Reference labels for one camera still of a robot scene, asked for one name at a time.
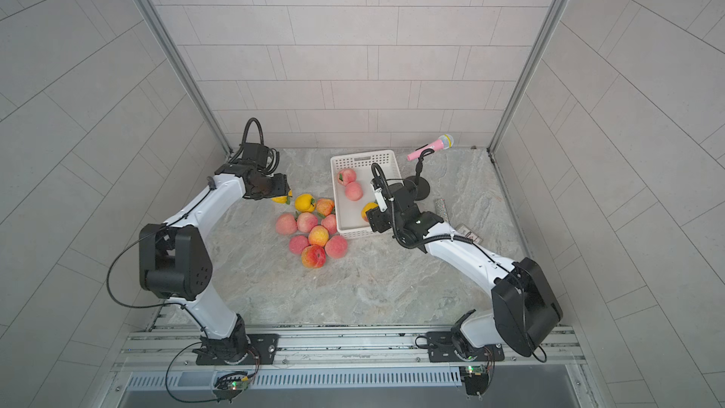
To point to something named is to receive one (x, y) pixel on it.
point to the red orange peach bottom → (313, 256)
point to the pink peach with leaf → (346, 176)
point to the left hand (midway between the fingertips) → (287, 184)
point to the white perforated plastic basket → (349, 219)
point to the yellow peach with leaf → (366, 208)
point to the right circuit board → (476, 380)
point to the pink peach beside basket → (329, 222)
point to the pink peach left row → (286, 224)
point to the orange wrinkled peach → (324, 207)
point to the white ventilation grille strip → (295, 379)
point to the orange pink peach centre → (318, 235)
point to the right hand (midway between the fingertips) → (376, 208)
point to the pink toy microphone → (446, 143)
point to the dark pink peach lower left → (297, 243)
